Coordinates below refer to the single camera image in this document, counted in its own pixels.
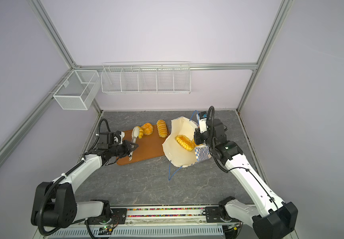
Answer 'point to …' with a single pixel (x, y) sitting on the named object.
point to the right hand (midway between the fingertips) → (197, 129)
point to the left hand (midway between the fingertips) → (137, 147)
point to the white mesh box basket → (79, 90)
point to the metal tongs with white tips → (135, 134)
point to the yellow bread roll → (140, 133)
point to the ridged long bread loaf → (162, 128)
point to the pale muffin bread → (148, 128)
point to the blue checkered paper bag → (178, 155)
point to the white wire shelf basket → (171, 77)
